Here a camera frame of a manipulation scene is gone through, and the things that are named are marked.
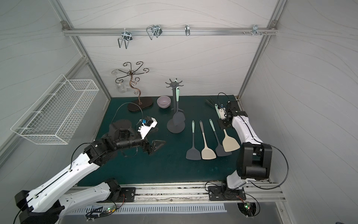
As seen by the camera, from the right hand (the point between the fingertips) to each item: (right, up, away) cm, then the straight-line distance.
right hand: (226, 123), depth 90 cm
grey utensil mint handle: (-31, +4, -2) cm, 31 cm away
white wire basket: (-92, +6, -21) cm, 95 cm away
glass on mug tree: (-73, +25, +9) cm, 77 cm away
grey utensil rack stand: (-37, -4, +15) cm, 40 cm away
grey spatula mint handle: (-21, -19, -3) cm, 29 cm away
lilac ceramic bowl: (-44, +15, +24) cm, 52 cm away
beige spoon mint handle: (+1, -13, -3) cm, 13 cm away
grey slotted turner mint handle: (-4, -17, 0) cm, 18 cm away
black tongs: (-3, +13, +26) cm, 29 cm away
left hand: (-38, -4, -26) cm, 47 cm away
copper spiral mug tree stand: (-68, +11, +23) cm, 73 cm away
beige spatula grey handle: (-13, -19, -3) cm, 23 cm away
